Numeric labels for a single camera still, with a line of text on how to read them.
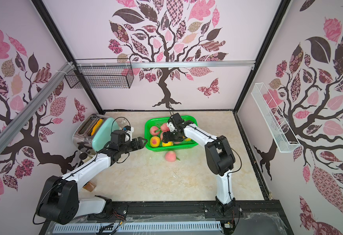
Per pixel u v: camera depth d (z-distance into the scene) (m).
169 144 0.87
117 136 0.66
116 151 0.65
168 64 0.92
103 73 0.95
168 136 0.82
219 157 0.52
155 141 0.94
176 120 0.76
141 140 0.79
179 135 0.71
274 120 0.72
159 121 1.10
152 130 1.00
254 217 0.72
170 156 0.88
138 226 0.70
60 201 0.41
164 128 1.01
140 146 0.77
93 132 0.87
